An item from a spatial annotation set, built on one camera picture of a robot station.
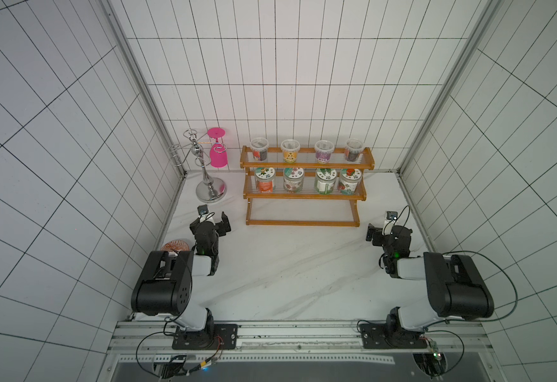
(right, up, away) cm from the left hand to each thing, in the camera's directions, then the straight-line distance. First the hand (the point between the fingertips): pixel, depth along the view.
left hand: (212, 217), depth 94 cm
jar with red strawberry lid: (+54, +15, -9) cm, 56 cm away
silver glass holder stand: (-6, +11, +16) cm, 21 cm away
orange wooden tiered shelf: (+38, +13, -2) cm, 40 cm away
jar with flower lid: (+22, +15, -7) cm, 28 cm away
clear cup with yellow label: (+32, +26, -14) cm, 43 cm away
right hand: (+67, -2, 0) cm, 67 cm away
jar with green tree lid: (+45, +15, -8) cm, 48 cm away
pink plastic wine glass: (0, +28, +8) cm, 30 cm away
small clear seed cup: (+53, +26, -14) cm, 61 cm away
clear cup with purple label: (+43, +25, -15) cm, 52 cm away
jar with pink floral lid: (+33, +15, -7) cm, 37 cm away
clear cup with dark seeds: (+21, +26, -13) cm, 36 cm away
